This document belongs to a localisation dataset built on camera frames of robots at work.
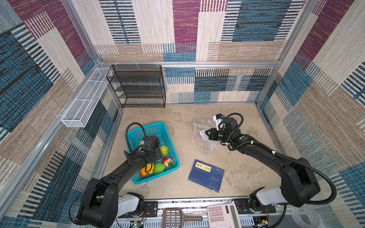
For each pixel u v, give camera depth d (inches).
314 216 27.0
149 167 29.2
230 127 25.7
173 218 28.2
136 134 36.9
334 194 15.1
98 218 15.9
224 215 27.6
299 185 16.6
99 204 16.0
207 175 33.3
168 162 33.4
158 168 31.9
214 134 29.3
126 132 28.2
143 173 32.3
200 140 37.4
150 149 26.5
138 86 43.4
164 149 35.0
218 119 30.4
